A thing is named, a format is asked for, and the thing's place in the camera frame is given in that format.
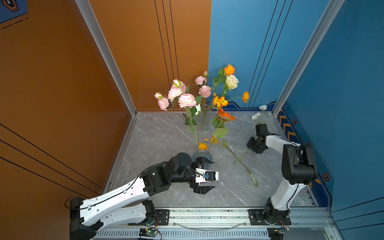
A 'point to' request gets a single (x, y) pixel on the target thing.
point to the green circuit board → (147, 232)
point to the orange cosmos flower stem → (213, 139)
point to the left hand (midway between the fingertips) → (213, 170)
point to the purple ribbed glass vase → (203, 153)
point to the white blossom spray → (260, 119)
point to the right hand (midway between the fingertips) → (248, 146)
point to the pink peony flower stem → (205, 91)
